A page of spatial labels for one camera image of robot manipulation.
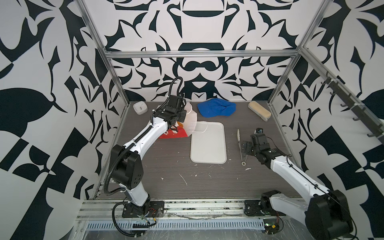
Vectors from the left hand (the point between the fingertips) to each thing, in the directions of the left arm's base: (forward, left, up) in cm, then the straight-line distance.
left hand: (179, 108), depth 86 cm
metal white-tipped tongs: (-24, -36, -22) cm, 49 cm away
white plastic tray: (-12, -17, -21) cm, 29 cm away
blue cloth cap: (+18, -26, -18) cm, 36 cm away
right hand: (-17, -41, -13) cm, 47 cm away
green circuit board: (-54, -43, -24) cm, 73 cm away
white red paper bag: (-9, -1, -8) cm, 12 cm away
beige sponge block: (+13, -58, -20) cm, 63 cm away
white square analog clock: (+19, +30, -19) cm, 40 cm away
